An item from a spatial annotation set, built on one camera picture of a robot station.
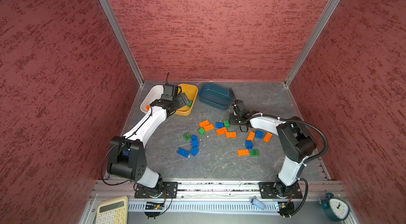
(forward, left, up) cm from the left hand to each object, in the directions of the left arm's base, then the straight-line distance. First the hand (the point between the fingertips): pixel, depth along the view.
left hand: (180, 104), depth 89 cm
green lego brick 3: (-10, -13, -15) cm, 22 cm away
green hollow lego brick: (-14, -4, -14) cm, 20 cm away
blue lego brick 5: (-12, -47, -14) cm, 50 cm away
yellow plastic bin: (+22, -3, -14) cm, 26 cm away
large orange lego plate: (-5, -15, -15) cm, 22 cm away
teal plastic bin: (+20, -21, -16) cm, 34 cm away
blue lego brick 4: (-22, -9, -15) cm, 28 cm away
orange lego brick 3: (-13, -42, -14) cm, 46 cm away
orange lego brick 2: (-12, -31, -14) cm, 36 cm away
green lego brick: (+7, -4, -11) cm, 14 cm away
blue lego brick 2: (-14, -8, -14) cm, 21 cm away
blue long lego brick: (-23, -3, -14) cm, 27 cm away
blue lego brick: (-6, -23, -13) cm, 28 cm away
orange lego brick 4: (-22, -36, -14) cm, 45 cm away
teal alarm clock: (-48, -72, -11) cm, 87 cm away
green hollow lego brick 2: (-23, -42, -14) cm, 50 cm away
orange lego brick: (-9, -25, -15) cm, 30 cm away
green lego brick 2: (-6, -28, -12) cm, 31 cm away
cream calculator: (-49, +25, -13) cm, 57 cm away
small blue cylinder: (-46, -40, -13) cm, 62 cm away
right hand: (-3, -31, -14) cm, 34 cm away
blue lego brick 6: (-18, -40, -14) cm, 46 cm away
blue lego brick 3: (-17, -9, -15) cm, 24 cm away
